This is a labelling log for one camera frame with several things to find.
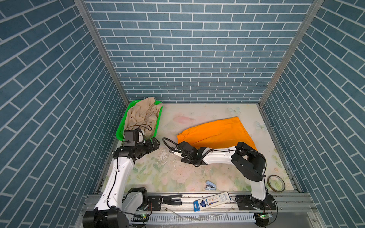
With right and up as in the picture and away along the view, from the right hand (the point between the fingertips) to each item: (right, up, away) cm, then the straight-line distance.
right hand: (182, 149), depth 92 cm
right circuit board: (+42, -30, -21) cm, 56 cm away
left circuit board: (-18, -31, -20) cm, 41 cm away
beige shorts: (-30, +22, +13) cm, 39 cm away
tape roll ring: (+52, -19, -13) cm, 56 cm away
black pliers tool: (-6, -22, -19) cm, 30 cm away
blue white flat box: (+17, -23, -19) cm, 34 cm away
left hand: (-15, +5, -12) cm, 20 cm away
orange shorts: (+31, +9, +10) cm, 34 cm away
